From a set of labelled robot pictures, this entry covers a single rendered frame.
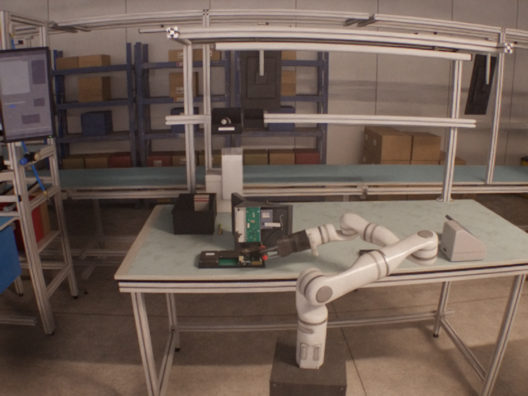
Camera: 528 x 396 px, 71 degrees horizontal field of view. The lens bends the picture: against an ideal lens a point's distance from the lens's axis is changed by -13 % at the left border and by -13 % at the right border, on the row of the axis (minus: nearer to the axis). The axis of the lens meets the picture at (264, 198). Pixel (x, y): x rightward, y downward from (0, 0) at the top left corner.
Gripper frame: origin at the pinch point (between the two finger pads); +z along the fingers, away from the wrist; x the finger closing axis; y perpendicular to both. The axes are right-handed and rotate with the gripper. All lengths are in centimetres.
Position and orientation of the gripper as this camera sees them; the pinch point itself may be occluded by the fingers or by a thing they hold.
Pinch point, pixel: (261, 255)
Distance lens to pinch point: 155.1
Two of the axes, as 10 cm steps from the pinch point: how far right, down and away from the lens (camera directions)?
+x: -2.5, -9.2, -3.1
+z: -9.6, 2.7, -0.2
